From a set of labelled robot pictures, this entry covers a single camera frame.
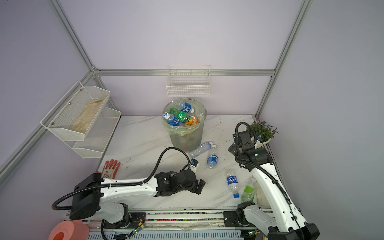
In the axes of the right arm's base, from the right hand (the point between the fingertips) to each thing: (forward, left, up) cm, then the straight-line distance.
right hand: (237, 150), depth 75 cm
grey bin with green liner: (+12, +28, -6) cm, 31 cm away
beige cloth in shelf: (+10, +79, +10) cm, 80 cm away
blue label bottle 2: (+28, +28, +4) cm, 40 cm away
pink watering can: (-34, +74, -9) cm, 82 cm away
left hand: (-11, +20, -12) cm, 26 cm away
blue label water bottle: (+5, +11, -16) cm, 21 cm away
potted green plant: (+17, -19, -7) cm, 27 cm away
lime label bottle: (-16, -6, -17) cm, 24 cm away
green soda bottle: (+22, +30, +3) cm, 37 cm away
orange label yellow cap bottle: (+20, +23, 0) cm, 31 cm away
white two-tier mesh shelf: (+14, +84, +10) cm, 86 cm away
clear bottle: (+14, +19, -21) cm, 32 cm away
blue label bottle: (+15, +35, +7) cm, 38 cm away
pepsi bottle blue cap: (-9, +1, -17) cm, 19 cm away
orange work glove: (-2, +75, -19) cm, 77 cm away
